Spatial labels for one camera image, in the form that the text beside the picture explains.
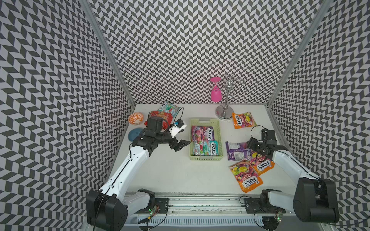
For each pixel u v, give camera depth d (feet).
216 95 3.41
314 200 1.34
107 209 1.21
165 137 2.11
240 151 2.97
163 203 2.40
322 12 2.26
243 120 3.45
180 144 2.14
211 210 2.37
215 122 3.33
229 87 3.04
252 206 2.40
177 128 2.09
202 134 3.21
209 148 2.99
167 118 3.44
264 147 2.18
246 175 2.65
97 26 2.56
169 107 3.72
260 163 2.79
